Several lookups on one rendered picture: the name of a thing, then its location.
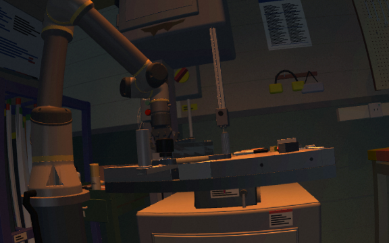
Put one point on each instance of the grey upright rod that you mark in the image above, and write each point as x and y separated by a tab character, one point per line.
190	118

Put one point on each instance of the white hanging pad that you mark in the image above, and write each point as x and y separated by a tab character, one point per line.
312	87

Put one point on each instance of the black grey block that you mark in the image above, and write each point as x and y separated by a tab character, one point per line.
288	146

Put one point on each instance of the red round button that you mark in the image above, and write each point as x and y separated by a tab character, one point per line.
148	112

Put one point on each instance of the beige pegboard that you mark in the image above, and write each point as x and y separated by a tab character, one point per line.
387	40

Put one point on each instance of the small yellow red piece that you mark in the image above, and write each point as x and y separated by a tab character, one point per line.
273	148

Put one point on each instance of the band saw blade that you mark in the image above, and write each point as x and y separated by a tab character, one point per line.
225	142

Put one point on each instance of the dark grey box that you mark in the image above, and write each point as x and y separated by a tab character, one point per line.
194	148

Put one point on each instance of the grey cylinder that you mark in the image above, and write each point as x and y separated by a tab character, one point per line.
143	147

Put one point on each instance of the white blue text poster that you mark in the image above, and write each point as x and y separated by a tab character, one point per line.
8	37

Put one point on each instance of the yellow ear muffs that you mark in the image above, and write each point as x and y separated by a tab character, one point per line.
276	88

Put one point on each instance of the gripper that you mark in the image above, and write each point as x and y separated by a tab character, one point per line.
164	132

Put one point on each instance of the grey blade guide post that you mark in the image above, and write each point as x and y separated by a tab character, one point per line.
217	67

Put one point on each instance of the grey metal tool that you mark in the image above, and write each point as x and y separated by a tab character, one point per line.
311	146

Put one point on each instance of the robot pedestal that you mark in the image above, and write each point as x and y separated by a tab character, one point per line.
59	219

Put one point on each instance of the cream bottle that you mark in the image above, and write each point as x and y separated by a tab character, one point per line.
95	176

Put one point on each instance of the grey band saw body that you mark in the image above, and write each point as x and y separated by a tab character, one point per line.
235	168

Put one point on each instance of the grey cabinet lever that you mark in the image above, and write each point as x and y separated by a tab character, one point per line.
244	198

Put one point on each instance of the square steel bar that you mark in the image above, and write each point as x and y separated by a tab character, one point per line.
192	159

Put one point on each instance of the white wall trunking with socket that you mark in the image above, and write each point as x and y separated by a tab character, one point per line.
373	110

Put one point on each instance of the black mitre gauge knob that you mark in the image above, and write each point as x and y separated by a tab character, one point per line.
164	146

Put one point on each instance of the white black marker pen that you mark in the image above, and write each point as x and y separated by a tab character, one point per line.
250	151

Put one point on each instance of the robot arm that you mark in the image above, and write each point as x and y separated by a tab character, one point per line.
52	84

